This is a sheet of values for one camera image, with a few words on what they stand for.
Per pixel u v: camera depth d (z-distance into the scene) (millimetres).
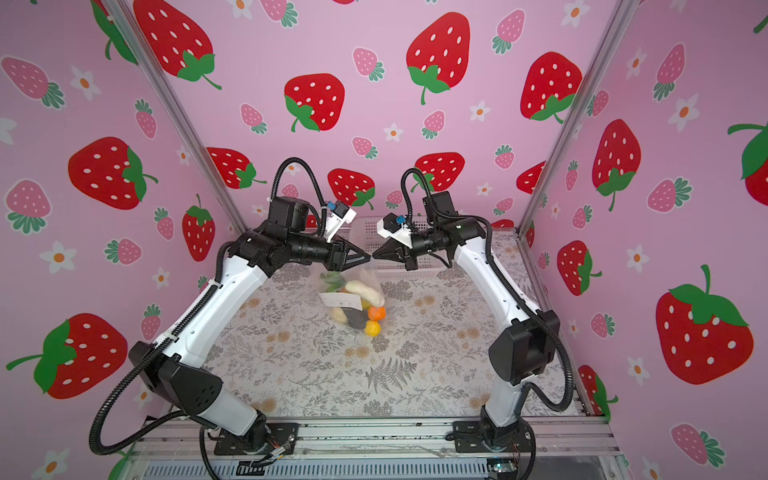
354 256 688
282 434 750
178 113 852
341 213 620
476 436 732
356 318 870
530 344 452
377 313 880
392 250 664
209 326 446
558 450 728
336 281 860
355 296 817
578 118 863
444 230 591
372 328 877
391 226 600
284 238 554
